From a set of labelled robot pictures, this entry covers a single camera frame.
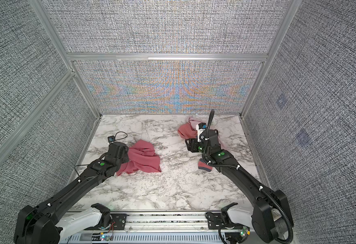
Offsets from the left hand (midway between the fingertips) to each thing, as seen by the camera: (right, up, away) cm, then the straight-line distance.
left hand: (122, 152), depth 84 cm
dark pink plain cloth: (+9, -4, +6) cm, 11 cm away
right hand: (+37, +7, -1) cm, 38 cm away
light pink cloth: (+43, +20, +29) cm, 56 cm away
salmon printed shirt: (+38, +12, +19) cm, 44 cm away
